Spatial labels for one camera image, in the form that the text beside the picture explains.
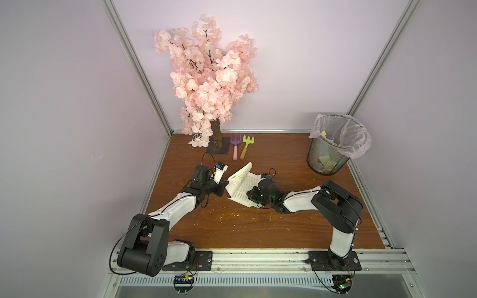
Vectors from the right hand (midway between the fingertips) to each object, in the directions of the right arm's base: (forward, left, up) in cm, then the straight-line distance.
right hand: (247, 187), depth 92 cm
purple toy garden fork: (+32, +8, -2) cm, 33 cm away
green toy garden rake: (+33, +1, -1) cm, 33 cm away
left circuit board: (-39, +24, -6) cm, 47 cm away
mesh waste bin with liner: (+27, -48, +8) cm, 56 cm away
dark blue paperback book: (0, +4, +3) cm, 5 cm away
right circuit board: (-37, -38, -5) cm, 53 cm away
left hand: (+1, +10, +5) cm, 11 cm away
